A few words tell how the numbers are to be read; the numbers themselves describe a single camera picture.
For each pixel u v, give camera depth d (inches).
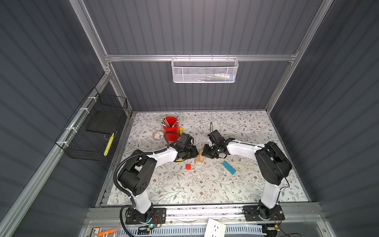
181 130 42.2
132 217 28.4
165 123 37.9
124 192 19.3
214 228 26.3
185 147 29.1
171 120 38.2
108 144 27.1
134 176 18.7
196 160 36.2
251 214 28.7
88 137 28.4
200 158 35.9
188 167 35.9
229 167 35.9
